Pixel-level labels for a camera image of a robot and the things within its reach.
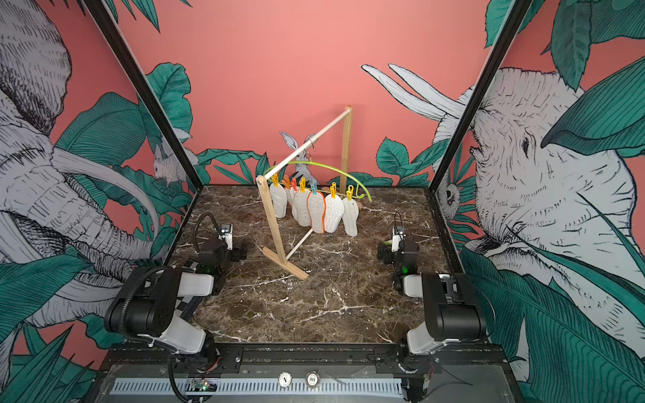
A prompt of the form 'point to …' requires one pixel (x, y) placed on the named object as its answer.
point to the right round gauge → (312, 379)
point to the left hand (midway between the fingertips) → (232, 234)
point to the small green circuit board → (202, 385)
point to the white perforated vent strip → (262, 387)
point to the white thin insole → (296, 205)
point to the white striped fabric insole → (350, 211)
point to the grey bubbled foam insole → (333, 211)
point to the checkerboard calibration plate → (187, 265)
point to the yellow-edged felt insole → (300, 208)
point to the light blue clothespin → (314, 186)
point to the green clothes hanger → (358, 185)
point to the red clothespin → (294, 184)
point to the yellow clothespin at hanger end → (349, 192)
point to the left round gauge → (285, 379)
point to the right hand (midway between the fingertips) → (393, 237)
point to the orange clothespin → (286, 182)
